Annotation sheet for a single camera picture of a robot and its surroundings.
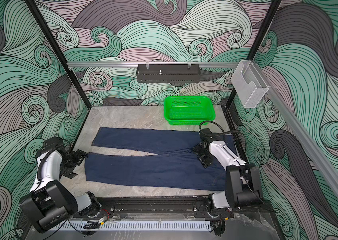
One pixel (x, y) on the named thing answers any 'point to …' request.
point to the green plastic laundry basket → (188, 110)
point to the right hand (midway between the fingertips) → (196, 156)
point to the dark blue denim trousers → (172, 164)
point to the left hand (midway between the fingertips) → (82, 162)
